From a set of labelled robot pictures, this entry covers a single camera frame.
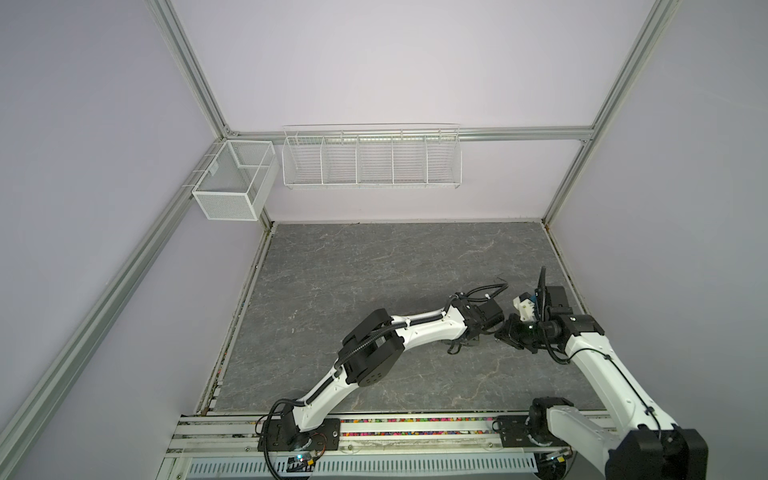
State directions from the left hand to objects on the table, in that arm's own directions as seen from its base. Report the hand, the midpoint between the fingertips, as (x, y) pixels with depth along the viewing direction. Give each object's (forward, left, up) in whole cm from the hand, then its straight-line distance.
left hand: (463, 341), depth 88 cm
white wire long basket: (+53, +13, +29) cm, 62 cm away
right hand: (-2, -8, +7) cm, 11 cm away
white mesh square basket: (+53, +71, +22) cm, 91 cm away
